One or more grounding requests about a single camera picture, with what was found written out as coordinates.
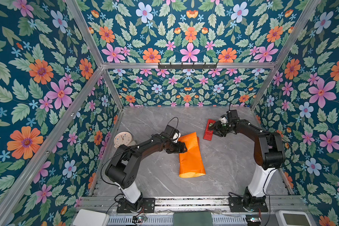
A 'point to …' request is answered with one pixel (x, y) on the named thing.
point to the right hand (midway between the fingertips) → (214, 127)
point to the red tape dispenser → (208, 133)
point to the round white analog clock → (123, 138)
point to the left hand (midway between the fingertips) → (184, 151)
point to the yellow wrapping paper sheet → (191, 163)
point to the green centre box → (193, 219)
